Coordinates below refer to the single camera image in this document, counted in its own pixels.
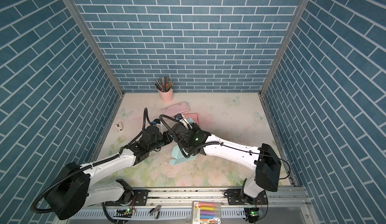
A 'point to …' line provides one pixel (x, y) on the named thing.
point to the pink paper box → (194, 116)
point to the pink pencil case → (176, 109)
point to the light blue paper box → (178, 155)
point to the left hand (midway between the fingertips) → (177, 134)
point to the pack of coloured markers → (206, 212)
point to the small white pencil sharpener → (119, 126)
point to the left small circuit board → (123, 213)
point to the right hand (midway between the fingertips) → (190, 124)
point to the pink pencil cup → (168, 96)
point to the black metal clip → (156, 211)
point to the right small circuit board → (253, 213)
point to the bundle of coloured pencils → (164, 84)
